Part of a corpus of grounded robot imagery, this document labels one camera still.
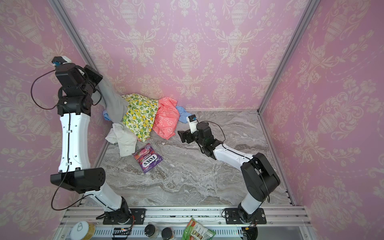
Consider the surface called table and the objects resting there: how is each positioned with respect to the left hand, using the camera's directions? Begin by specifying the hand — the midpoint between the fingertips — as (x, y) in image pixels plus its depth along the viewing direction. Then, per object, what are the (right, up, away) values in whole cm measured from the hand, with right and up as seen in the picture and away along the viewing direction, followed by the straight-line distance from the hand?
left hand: (95, 66), depth 64 cm
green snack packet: (+42, -74, +4) cm, 85 cm away
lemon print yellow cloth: (+6, -17, +38) cm, 42 cm away
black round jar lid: (+24, -70, -1) cm, 74 cm away
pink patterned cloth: (+23, -21, +43) cm, 53 cm away
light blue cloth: (+34, -18, +53) cm, 65 cm away
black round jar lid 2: (+31, -71, -2) cm, 77 cm away
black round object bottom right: (+69, -77, +7) cm, 104 cm away
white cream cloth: (-5, -36, +39) cm, 53 cm away
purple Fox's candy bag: (+13, -46, +28) cm, 55 cm away
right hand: (+37, -27, +21) cm, 51 cm away
